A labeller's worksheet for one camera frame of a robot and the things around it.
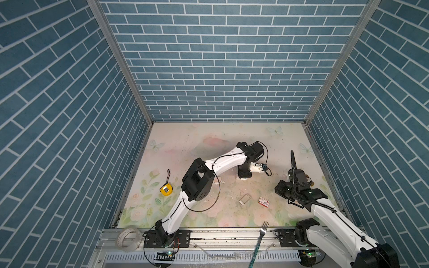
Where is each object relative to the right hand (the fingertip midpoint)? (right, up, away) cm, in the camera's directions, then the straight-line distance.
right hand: (273, 185), depth 85 cm
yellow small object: (-56, -3, +1) cm, 56 cm away
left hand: (-14, +5, +6) cm, 17 cm away
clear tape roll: (-69, -22, -10) cm, 73 cm away
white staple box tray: (-14, -7, +1) cm, 16 cm away
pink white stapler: (-16, +6, -5) cm, 18 cm away
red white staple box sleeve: (-5, -8, -1) cm, 10 cm away
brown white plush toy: (+22, 0, +3) cm, 22 cm away
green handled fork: (-8, -18, -9) cm, 22 cm away
